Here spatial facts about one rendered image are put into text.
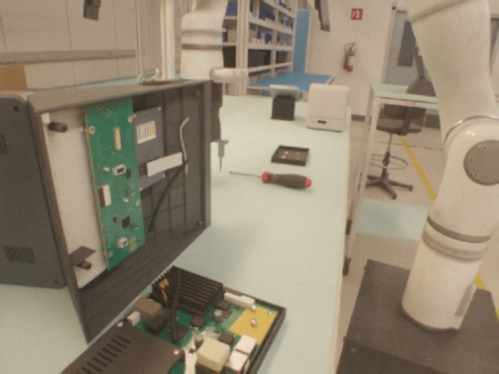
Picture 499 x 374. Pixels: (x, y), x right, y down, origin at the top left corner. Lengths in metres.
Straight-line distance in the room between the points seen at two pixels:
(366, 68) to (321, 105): 5.73
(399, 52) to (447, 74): 6.42
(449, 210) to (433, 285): 0.12
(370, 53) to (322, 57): 0.88
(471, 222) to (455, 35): 0.24
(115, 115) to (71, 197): 0.08
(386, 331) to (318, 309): 0.24
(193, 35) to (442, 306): 0.58
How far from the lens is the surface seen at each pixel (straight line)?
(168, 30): 1.69
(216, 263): 0.42
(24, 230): 0.39
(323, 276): 0.41
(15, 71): 4.14
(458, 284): 0.57
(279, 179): 0.63
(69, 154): 0.29
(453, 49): 0.49
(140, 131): 0.35
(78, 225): 0.31
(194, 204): 0.46
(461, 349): 0.62
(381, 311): 0.62
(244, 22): 2.99
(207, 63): 0.58
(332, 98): 1.11
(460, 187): 0.50
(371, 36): 6.83
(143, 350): 0.30
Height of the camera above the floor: 1.25
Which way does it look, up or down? 23 degrees down
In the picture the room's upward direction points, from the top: 3 degrees clockwise
